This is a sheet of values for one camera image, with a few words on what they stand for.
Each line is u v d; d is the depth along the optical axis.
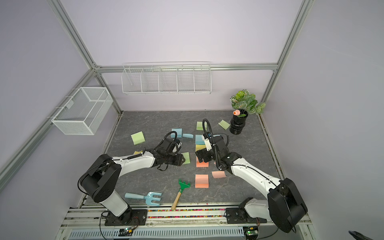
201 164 0.90
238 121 0.99
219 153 0.63
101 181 0.46
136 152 0.96
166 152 0.72
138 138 1.04
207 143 0.75
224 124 1.14
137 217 0.74
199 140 1.05
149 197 0.80
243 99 0.91
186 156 0.94
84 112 0.84
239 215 0.66
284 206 0.40
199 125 1.14
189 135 1.05
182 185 0.85
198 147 1.01
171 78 0.99
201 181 0.85
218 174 0.90
